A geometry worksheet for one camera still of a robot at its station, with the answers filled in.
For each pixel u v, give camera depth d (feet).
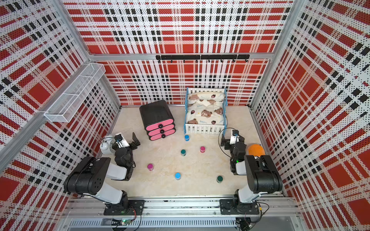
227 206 2.39
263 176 1.49
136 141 2.71
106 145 2.81
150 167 2.77
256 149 2.76
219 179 2.63
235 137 2.55
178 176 2.69
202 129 3.28
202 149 3.06
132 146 2.65
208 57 2.91
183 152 3.00
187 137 3.24
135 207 2.41
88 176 1.49
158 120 2.83
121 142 2.41
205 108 3.56
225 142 2.74
